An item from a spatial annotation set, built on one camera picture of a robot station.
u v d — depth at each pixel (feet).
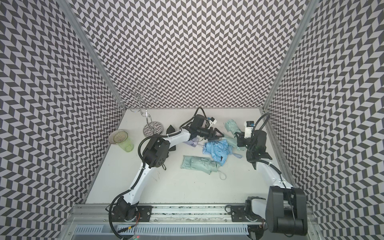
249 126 2.37
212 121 3.08
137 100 2.71
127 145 3.07
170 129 3.31
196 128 2.77
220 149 2.89
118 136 3.44
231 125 2.97
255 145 2.13
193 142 3.12
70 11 2.38
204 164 2.77
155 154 2.06
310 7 2.19
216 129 2.92
